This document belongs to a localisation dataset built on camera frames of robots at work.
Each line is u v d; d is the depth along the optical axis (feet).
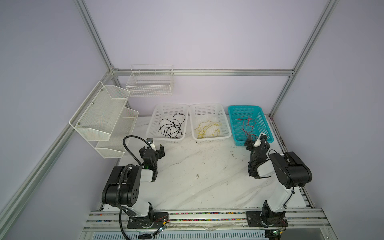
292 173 1.64
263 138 2.57
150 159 2.35
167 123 3.76
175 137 3.51
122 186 1.49
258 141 2.67
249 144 2.81
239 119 3.88
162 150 2.89
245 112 3.53
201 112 3.89
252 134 3.63
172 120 3.76
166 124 3.73
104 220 2.45
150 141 2.63
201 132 3.53
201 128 3.52
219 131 3.63
